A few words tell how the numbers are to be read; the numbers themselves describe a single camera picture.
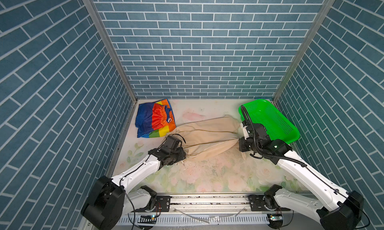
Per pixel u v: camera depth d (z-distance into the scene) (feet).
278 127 3.28
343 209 1.24
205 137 3.15
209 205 2.42
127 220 2.28
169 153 2.14
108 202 1.32
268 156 1.72
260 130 1.85
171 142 2.19
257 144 1.84
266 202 2.21
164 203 2.41
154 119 3.45
